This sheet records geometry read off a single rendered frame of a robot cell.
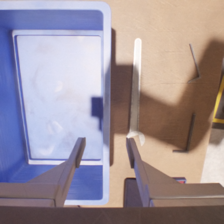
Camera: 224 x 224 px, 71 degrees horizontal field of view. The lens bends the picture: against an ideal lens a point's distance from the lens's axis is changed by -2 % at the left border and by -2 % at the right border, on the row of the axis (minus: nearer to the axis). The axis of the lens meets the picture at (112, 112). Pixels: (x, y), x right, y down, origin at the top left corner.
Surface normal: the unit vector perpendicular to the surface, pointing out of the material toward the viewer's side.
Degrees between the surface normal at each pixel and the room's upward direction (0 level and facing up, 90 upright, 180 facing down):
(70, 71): 0
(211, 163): 0
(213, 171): 0
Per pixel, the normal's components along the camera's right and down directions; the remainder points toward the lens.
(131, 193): 0.01, -0.97
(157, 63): 0.02, 0.25
